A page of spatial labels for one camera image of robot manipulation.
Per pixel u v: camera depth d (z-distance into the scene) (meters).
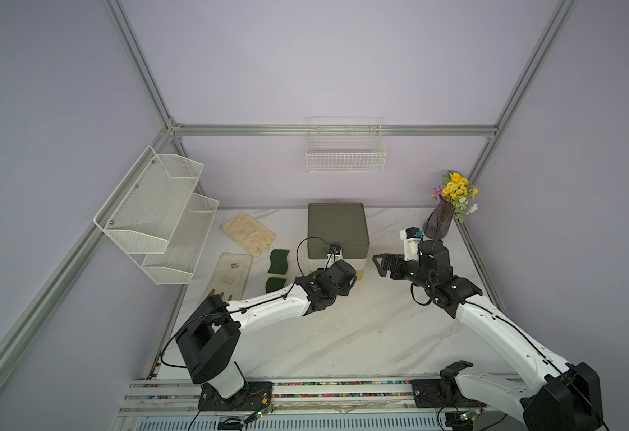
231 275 0.98
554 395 0.38
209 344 0.43
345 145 0.95
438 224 1.16
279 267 0.99
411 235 0.70
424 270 0.62
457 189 0.92
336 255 0.73
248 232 1.12
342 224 0.88
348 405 0.73
